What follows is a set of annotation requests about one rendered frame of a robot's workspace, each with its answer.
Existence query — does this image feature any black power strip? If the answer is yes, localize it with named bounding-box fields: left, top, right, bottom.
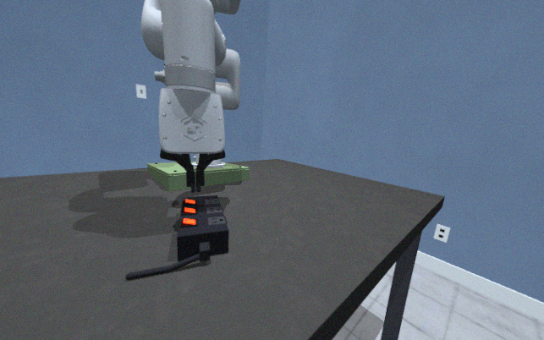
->
left=126, top=195, right=228, bottom=280

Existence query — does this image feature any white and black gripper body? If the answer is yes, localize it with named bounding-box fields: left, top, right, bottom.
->
left=159, top=85, right=225, bottom=154

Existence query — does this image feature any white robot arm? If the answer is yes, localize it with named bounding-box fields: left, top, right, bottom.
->
left=141, top=0, right=240, bottom=110

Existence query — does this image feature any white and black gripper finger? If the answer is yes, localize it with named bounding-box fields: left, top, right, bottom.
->
left=160, top=149, right=195, bottom=193
left=195, top=151, right=226, bottom=192

